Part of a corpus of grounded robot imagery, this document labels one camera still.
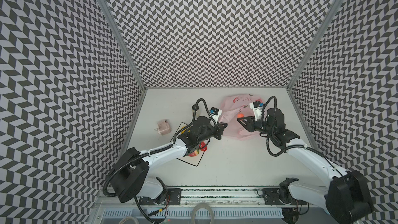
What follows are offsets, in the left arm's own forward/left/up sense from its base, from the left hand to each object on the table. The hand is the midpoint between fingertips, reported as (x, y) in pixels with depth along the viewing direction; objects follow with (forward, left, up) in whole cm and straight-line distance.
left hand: (227, 125), depth 78 cm
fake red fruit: (+4, -6, +4) cm, 8 cm away
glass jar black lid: (+22, +17, -13) cm, 30 cm away
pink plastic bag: (+14, -5, -2) cm, 15 cm away
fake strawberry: (-5, +13, -12) cm, 18 cm away
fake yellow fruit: (-8, +20, +11) cm, 24 cm away
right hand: (+2, -6, -1) cm, 6 cm away
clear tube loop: (-32, +14, -16) cm, 39 cm away
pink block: (+6, +37, -12) cm, 39 cm away
